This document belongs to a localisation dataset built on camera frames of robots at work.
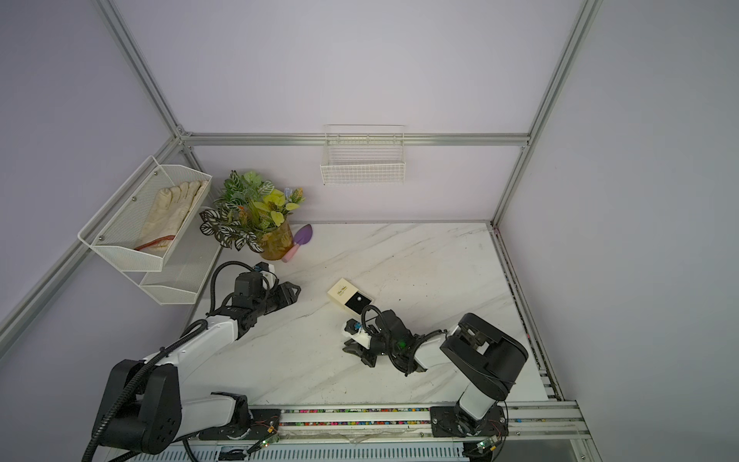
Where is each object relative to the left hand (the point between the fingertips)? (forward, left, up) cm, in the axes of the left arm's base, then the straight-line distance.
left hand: (293, 294), depth 90 cm
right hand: (-14, -19, -7) cm, 24 cm away
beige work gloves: (+14, +32, +24) cm, 43 cm away
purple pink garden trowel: (+32, +4, -7) cm, 33 cm away
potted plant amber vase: (+25, +16, +11) cm, 32 cm away
